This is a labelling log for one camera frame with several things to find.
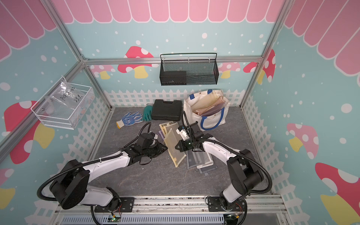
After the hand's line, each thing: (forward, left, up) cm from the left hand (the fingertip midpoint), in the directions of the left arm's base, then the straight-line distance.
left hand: (166, 150), depth 84 cm
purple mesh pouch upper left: (+25, -30, +10) cm, 40 cm away
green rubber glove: (+38, +20, -7) cm, 44 cm away
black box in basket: (+43, -3, +22) cm, 48 cm away
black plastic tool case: (+41, +5, -9) cm, 42 cm away
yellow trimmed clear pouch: (+10, -2, -4) cm, 10 cm away
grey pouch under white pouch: (-8, -25, -10) cm, 28 cm away
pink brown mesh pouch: (+23, -21, +12) cm, 34 cm away
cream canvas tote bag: (+21, -27, +3) cm, 34 cm away
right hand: (+2, -6, +2) cm, 6 cm away
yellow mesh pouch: (+23, +4, -7) cm, 24 cm away
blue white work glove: (+32, +34, -10) cm, 48 cm away
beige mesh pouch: (+37, -25, +7) cm, 45 cm away
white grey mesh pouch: (-1, -20, -7) cm, 21 cm away
